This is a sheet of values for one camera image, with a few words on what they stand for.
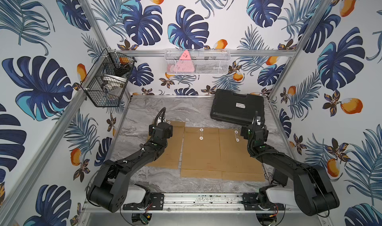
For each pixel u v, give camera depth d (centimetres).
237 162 89
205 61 102
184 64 91
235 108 106
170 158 88
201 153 92
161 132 66
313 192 42
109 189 42
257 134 68
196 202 76
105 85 83
